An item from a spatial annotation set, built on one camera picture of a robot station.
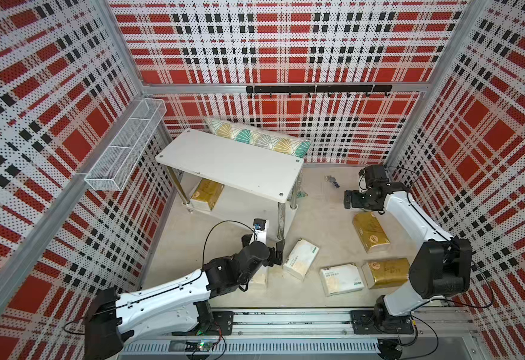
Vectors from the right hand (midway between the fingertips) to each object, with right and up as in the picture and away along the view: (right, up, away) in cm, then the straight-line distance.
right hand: (360, 200), depth 88 cm
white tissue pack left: (-39, -27, -10) cm, 49 cm away
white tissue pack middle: (-25, -21, -6) cm, 33 cm away
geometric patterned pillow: (-40, +24, -7) cm, 47 cm away
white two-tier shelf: (-39, +6, -19) cm, 43 cm away
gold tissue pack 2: (+4, -13, +1) cm, 14 cm away
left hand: (-34, -12, -12) cm, 38 cm away
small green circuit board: (-57, -45, -19) cm, 75 cm away
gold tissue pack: (-63, +2, +4) cm, 63 cm away
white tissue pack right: (-10, -28, -9) cm, 31 cm away
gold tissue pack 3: (+4, -25, -11) cm, 27 cm away
